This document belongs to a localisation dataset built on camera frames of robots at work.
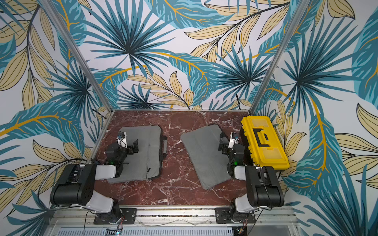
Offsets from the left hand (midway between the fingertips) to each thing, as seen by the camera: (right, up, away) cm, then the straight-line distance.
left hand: (130, 141), depth 93 cm
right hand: (+63, +1, 0) cm, 63 cm away
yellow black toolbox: (+79, 0, -9) cm, 80 cm away
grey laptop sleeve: (+49, -14, -5) cm, 51 cm away
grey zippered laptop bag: (+11, -13, -6) cm, 18 cm away
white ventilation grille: (+20, -41, -22) cm, 50 cm away
